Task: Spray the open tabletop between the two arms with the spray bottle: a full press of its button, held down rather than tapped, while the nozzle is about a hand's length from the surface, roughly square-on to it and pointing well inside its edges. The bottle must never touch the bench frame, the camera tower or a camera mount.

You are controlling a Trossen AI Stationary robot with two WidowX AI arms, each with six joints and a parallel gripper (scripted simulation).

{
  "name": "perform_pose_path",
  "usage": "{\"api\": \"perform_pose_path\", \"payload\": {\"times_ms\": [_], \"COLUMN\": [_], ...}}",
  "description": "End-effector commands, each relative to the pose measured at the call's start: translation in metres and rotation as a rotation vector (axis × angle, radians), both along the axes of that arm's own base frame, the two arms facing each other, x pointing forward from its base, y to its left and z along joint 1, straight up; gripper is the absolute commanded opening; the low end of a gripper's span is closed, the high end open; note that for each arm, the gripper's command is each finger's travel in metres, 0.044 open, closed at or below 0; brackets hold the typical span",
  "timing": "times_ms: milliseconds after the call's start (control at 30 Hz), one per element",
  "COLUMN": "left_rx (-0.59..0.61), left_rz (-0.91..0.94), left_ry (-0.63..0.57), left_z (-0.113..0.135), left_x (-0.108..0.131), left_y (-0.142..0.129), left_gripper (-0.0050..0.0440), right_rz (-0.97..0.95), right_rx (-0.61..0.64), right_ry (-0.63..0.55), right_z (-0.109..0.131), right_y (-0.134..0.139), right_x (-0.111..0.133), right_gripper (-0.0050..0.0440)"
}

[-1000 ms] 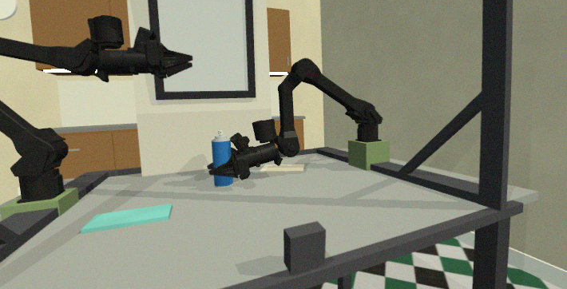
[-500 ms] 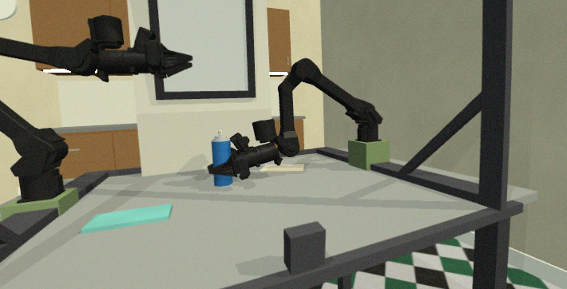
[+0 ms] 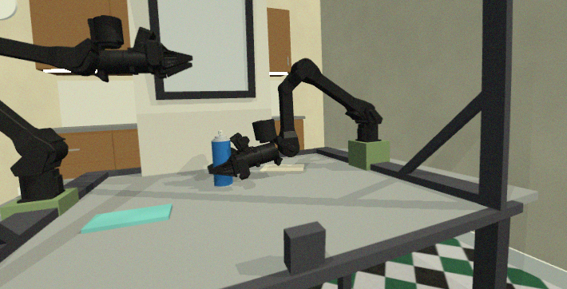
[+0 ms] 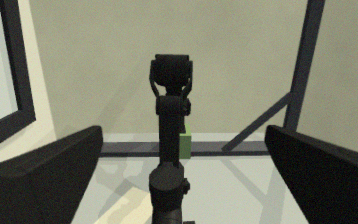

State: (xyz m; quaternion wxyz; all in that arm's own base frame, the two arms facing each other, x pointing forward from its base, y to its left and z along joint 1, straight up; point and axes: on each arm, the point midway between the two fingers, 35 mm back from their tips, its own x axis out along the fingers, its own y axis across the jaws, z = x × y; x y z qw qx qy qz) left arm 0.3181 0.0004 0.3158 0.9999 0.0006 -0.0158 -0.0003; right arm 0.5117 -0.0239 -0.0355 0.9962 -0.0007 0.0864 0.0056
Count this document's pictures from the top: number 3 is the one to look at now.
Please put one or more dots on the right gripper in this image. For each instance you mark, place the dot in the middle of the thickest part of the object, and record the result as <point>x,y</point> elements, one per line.
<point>237,164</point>

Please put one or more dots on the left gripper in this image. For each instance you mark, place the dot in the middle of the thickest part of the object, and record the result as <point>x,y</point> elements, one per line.
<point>135,62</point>

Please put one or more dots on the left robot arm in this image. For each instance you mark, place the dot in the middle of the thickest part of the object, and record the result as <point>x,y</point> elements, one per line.
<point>44,146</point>

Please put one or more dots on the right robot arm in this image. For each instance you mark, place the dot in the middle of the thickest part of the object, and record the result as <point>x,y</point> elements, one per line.
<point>307,71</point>

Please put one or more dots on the cream wall panel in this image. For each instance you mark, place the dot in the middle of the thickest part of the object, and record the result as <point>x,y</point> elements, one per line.
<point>175,135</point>

